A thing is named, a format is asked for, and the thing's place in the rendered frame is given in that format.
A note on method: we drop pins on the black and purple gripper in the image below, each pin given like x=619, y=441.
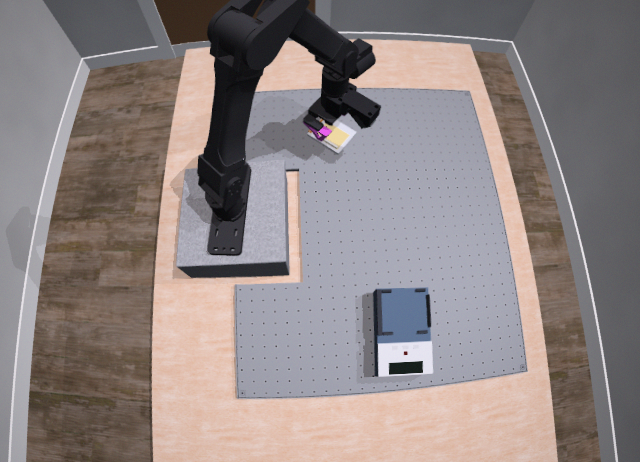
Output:
x=318, y=110

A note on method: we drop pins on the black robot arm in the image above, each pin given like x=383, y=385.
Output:
x=222, y=167

